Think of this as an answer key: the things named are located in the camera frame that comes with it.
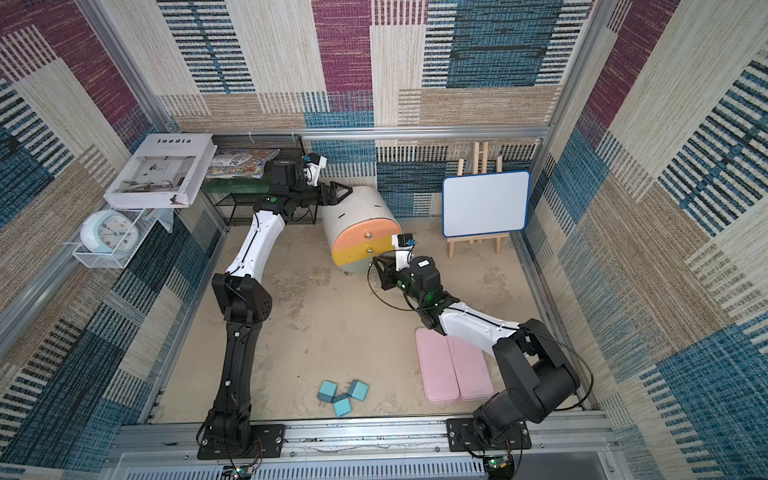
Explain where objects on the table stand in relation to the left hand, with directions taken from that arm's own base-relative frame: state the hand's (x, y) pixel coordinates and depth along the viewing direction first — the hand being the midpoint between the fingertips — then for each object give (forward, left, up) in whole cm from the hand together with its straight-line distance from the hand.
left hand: (342, 188), depth 93 cm
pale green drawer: (-13, -4, -23) cm, 27 cm away
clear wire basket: (-20, +46, +7) cm, 50 cm away
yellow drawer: (-13, -6, -14) cm, 20 cm away
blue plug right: (-51, -5, -26) cm, 57 cm away
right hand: (-22, -10, -6) cm, 25 cm away
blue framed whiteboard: (+3, -47, -9) cm, 47 cm away
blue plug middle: (-54, -1, -26) cm, 60 cm away
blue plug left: (-51, +3, -26) cm, 57 cm away
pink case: (-46, -31, -26) cm, 61 cm away
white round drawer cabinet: (-1, -7, -5) cm, 8 cm away
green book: (+1, +32, +1) cm, 32 cm away
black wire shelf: (+15, +44, -21) cm, 51 cm away
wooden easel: (-2, -52, -21) cm, 56 cm away
